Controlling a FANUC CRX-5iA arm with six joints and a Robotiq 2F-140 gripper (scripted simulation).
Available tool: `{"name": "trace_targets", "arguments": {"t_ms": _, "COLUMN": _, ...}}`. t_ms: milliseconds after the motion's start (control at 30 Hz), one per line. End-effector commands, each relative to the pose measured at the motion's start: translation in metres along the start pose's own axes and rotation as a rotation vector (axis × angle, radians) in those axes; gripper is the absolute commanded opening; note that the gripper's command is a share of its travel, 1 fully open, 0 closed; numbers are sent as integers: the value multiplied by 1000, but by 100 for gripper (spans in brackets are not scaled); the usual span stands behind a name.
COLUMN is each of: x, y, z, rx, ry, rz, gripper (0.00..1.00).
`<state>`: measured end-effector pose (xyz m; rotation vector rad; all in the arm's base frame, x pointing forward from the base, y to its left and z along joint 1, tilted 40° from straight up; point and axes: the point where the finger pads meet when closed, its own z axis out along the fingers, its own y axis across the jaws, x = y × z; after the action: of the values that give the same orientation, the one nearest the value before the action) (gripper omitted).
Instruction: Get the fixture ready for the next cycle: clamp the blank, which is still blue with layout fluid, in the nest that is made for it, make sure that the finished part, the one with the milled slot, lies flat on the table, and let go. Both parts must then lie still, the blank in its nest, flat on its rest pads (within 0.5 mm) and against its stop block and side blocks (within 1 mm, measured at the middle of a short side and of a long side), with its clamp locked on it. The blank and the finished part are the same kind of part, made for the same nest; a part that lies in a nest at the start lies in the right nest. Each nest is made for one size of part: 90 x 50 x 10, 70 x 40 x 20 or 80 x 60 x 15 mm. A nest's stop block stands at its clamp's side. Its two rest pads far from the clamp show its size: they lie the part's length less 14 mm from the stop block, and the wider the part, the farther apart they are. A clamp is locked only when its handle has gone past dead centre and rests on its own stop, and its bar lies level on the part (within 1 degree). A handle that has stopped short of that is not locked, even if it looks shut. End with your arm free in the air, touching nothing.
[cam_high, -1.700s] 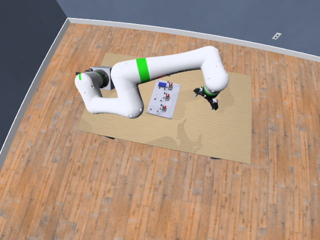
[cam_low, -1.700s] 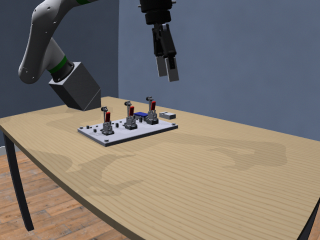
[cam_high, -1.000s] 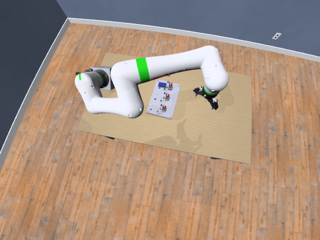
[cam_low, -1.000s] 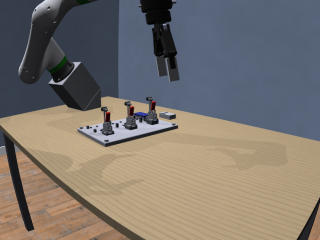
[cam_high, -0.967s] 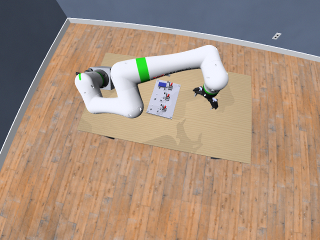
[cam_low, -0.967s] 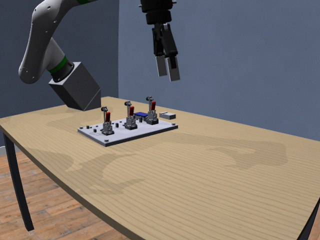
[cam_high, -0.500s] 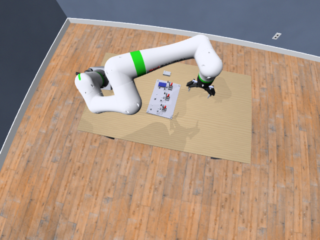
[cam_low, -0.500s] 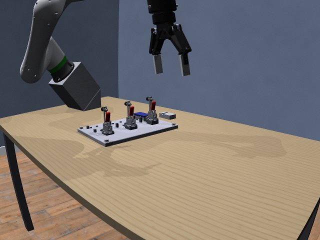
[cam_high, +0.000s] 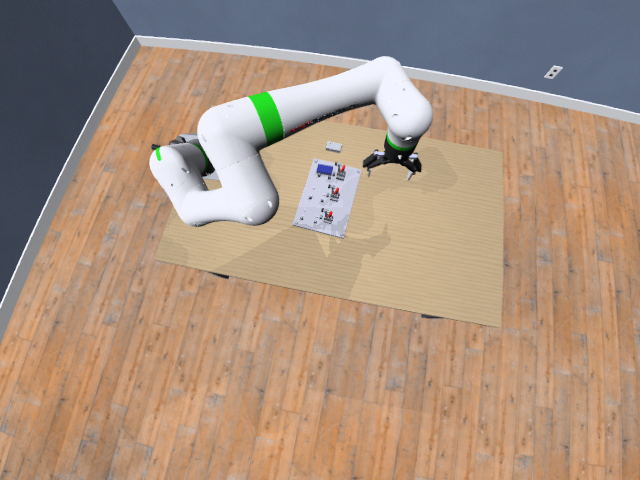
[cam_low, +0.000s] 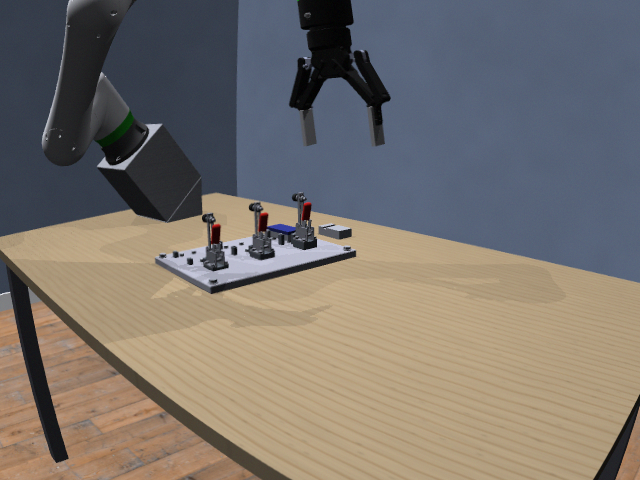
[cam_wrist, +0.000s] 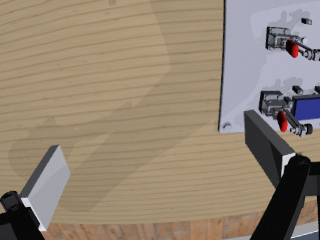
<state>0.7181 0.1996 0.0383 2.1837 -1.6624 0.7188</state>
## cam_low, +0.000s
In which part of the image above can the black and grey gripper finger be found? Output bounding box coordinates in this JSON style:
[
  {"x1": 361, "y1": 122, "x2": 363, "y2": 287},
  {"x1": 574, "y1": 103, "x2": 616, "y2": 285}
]
[
  {"x1": 289, "y1": 57, "x2": 327, "y2": 146},
  {"x1": 328, "y1": 50, "x2": 391, "y2": 146}
]

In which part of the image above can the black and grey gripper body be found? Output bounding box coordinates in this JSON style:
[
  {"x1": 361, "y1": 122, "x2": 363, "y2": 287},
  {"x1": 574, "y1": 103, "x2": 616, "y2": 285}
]
[{"x1": 307, "y1": 26, "x2": 353, "y2": 79}]

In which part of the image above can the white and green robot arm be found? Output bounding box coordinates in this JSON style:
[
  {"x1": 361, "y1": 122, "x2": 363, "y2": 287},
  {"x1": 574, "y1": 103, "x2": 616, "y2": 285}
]
[{"x1": 42, "y1": 0, "x2": 354, "y2": 166}]

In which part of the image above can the blue rectangular block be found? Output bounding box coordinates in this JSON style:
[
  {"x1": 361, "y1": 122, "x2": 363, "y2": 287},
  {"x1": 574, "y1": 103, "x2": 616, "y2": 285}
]
[{"x1": 267, "y1": 224, "x2": 295, "y2": 241}]

